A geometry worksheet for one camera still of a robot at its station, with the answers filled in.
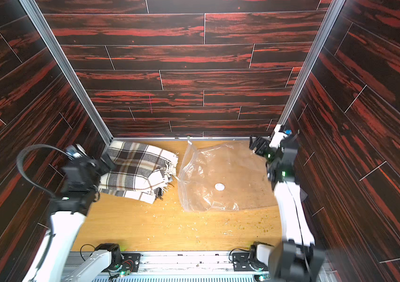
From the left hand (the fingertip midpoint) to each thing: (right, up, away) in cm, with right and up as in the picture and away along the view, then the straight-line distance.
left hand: (102, 158), depth 72 cm
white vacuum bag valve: (+52, -16, +24) cm, 59 cm away
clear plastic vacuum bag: (+57, -11, +30) cm, 65 cm away
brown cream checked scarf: (+12, -7, +16) cm, 21 cm away
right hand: (+69, +9, +4) cm, 70 cm away
